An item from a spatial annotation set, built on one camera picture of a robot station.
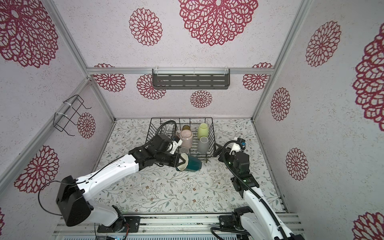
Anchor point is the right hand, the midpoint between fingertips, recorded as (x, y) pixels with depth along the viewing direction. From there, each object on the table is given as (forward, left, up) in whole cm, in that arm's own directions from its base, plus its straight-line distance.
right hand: (220, 144), depth 78 cm
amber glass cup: (+20, +20, -9) cm, 30 cm away
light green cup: (+19, +9, -11) cm, 23 cm away
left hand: (-10, +19, -4) cm, 21 cm away
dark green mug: (-10, +14, -2) cm, 18 cm away
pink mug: (+11, +19, -8) cm, 23 cm away
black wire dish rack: (+23, +13, -19) cm, 33 cm away
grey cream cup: (+8, +9, -12) cm, 17 cm away
